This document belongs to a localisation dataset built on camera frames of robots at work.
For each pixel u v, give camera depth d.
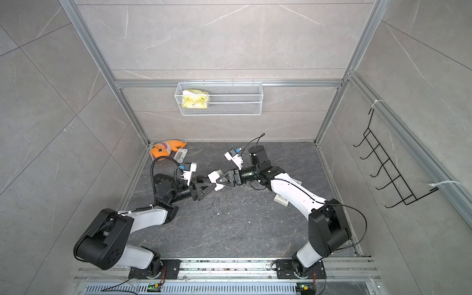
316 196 0.49
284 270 0.73
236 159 0.70
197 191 0.67
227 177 0.67
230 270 0.75
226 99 1.01
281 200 0.90
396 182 0.64
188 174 0.70
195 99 0.86
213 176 0.70
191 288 0.70
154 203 0.78
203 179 0.76
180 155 1.11
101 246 0.43
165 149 1.07
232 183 0.66
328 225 0.43
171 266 0.74
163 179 0.98
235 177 0.66
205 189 0.69
